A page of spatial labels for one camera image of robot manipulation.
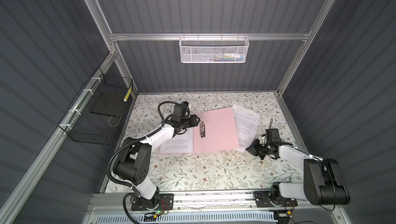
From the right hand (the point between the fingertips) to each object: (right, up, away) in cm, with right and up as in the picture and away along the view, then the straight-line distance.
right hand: (248, 149), depth 90 cm
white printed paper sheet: (-41, +2, +4) cm, 41 cm away
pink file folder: (-16, +10, +3) cm, 19 cm away
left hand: (-30, +18, +1) cm, 35 cm away
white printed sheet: (+4, +14, +13) cm, 20 cm away
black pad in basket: (-76, +27, -11) cm, 81 cm away
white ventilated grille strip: (0, -27, -19) cm, 33 cm away
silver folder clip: (-27, +10, +9) cm, 30 cm away
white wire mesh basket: (-17, +71, +34) cm, 81 cm away
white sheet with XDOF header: (0, +20, +19) cm, 27 cm away
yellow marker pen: (-67, +32, -8) cm, 75 cm away
